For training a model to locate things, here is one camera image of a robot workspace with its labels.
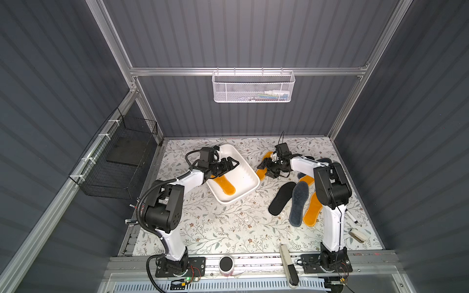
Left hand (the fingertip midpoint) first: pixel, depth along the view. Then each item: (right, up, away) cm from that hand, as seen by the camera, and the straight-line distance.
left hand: (238, 166), depth 91 cm
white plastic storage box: (+3, -7, +9) cm, 11 cm away
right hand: (+14, -2, +10) cm, 17 cm away
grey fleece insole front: (+32, -16, +3) cm, 35 cm away
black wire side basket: (-52, +2, -18) cm, 55 cm away
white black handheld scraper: (+20, -40, -24) cm, 51 cm away
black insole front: (+23, -16, +3) cm, 29 cm away
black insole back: (+45, +4, +20) cm, 49 cm away
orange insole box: (+13, -4, +10) cm, 17 cm away
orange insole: (-6, -12, +5) cm, 14 cm away
